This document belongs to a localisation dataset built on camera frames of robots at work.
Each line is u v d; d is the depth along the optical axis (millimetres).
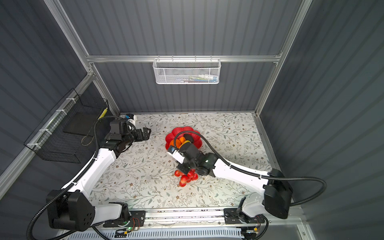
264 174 438
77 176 442
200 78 929
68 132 739
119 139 624
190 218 754
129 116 721
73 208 403
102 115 815
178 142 984
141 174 890
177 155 654
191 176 738
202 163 557
